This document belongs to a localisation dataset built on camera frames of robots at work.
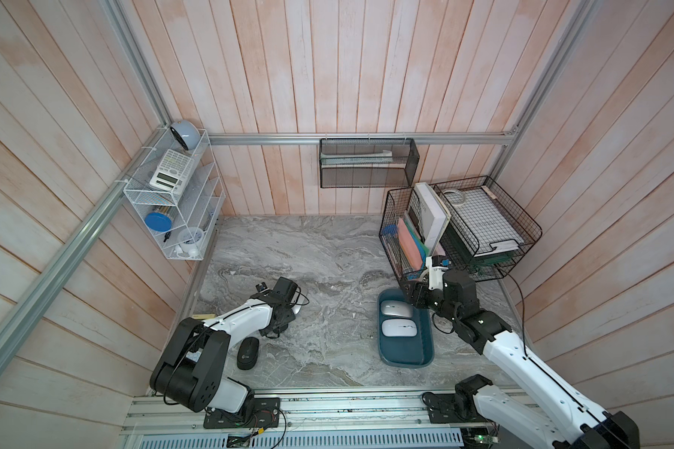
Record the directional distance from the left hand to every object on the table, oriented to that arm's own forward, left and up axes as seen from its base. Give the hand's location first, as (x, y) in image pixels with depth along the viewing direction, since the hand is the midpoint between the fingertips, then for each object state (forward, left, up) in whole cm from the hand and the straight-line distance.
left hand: (278, 321), depth 91 cm
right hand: (+5, -40, +17) cm, 44 cm away
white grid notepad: (+22, -69, +22) cm, 76 cm away
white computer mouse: (-3, -39, +3) cm, 39 cm away
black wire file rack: (+30, -47, +13) cm, 57 cm away
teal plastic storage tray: (-8, -35, +1) cm, 36 cm away
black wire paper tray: (+21, -62, +11) cm, 67 cm away
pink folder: (+27, -46, +7) cm, 54 cm away
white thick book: (+24, -50, +26) cm, 62 cm away
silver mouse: (+3, -39, +4) cm, 40 cm away
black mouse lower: (-11, +8, +1) cm, 14 cm away
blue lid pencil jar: (+15, +31, +32) cm, 47 cm away
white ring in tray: (+41, -63, +21) cm, 78 cm away
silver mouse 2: (+4, -6, +1) cm, 7 cm away
